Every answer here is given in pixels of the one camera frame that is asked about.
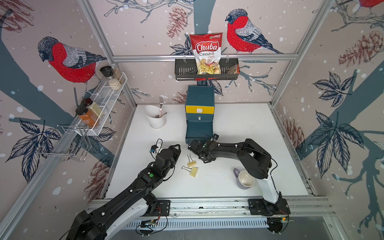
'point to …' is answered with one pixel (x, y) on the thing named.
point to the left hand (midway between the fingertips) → (183, 144)
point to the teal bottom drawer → (202, 130)
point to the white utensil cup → (151, 111)
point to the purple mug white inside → (245, 179)
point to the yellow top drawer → (199, 109)
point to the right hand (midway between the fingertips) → (207, 150)
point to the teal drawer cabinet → (200, 95)
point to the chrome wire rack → (67, 141)
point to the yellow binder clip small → (191, 163)
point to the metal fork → (161, 100)
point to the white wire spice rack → (104, 95)
